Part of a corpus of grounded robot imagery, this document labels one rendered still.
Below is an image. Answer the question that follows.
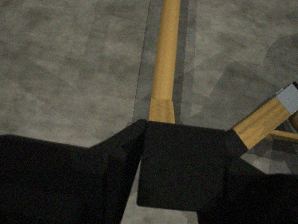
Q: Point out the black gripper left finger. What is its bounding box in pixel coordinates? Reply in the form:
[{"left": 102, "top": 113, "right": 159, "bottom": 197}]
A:
[{"left": 0, "top": 119, "right": 147, "bottom": 224}]

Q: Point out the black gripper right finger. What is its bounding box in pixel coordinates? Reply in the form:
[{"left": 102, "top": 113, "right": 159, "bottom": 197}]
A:
[{"left": 197, "top": 147, "right": 298, "bottom": 224}]

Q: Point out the tan wooden pole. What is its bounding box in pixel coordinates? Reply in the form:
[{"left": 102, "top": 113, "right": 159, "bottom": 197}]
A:
[{"left": 136, "top": 0, "right": 226, "bottom": 213}]

